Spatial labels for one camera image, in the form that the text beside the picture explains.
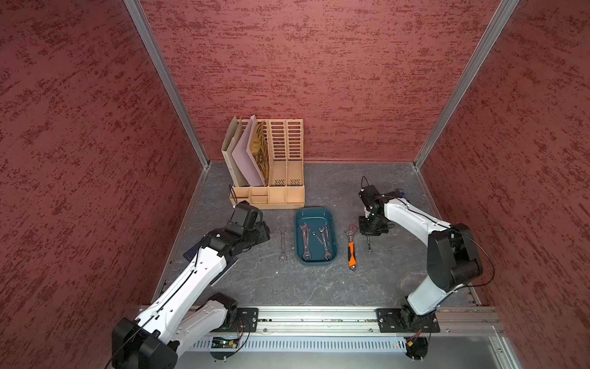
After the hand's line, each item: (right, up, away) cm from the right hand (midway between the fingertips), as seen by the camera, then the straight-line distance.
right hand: (367, 236), depth 89 cm
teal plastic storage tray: (-20, -2, +4) cm, 21 cm away
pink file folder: (-49, +31, -1) cm, 58 cm away
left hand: (-40, +2, -10) cm, 41 cm away
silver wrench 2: (-16, -8, -1) cm, 17 cm away
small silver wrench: (0, -3, -2) cm, 3 cm away
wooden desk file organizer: (-38, +41, +28) cm, 62 cm away
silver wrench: (-24, 0, +5) cm, 25 cm away
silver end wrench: (-34, -8, 0) cm, 35 cm away
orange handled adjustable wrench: (-6, -5, +1) cm, 8 cm away
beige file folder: (-54, +35, -4) cm, 65 cm away
